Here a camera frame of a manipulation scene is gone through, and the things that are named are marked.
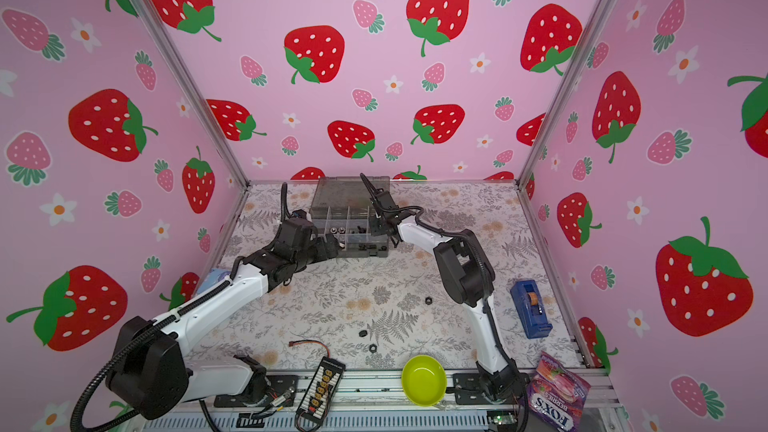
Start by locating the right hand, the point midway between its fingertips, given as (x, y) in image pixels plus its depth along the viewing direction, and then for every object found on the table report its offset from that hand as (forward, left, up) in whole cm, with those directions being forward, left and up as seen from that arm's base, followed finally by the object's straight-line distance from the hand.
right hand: (376, 221), depth 102 cm
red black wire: (-41, +18, -6) cm, 45 cm away
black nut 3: (-36, -2, -6) cm, 36 cm away
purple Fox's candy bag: (-45, -52, -5) cm, 69 cm away
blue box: (-25, -48, -2) cm, 54 cm away
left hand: (-16, +11, +9) cm, 22 cm away
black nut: (-23, -20, -7) cm, 31 cm away
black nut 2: (-40, -5, -7) cm, 41 cm away
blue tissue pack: (-27, +45, +1) cm, 53 cm away
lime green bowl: (-46, -20, -6) cm, 50 cm away
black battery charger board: (-52, +5, -4) cm, 52 cm away
